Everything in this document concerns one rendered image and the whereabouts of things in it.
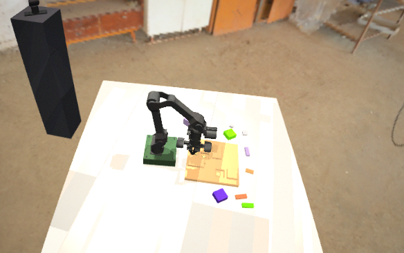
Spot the purple square block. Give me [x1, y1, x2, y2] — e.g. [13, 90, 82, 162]
[212, 188, 228, 204]

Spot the purple cube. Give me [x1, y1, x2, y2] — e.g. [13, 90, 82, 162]
[183, 118, 190, 127]

